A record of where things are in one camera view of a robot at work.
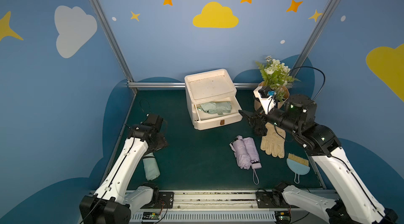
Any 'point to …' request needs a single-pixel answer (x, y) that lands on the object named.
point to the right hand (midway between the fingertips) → (251, 101)
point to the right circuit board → (282, 217)
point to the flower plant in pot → (275, 77)
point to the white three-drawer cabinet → (210, 99)
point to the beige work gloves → (273, 143)
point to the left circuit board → (151, 215)
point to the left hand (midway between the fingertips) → (154, 145)
